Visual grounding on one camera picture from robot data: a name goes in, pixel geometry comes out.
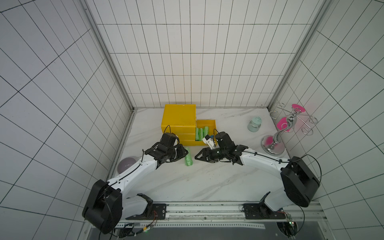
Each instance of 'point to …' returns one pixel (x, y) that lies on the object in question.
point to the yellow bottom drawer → (212, 125)
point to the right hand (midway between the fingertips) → (197, 154)
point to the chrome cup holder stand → (271, 145)
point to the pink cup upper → (298, 108)
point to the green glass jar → (254, 124)
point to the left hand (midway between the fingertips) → (186, 155)
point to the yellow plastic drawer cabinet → (181, 120)
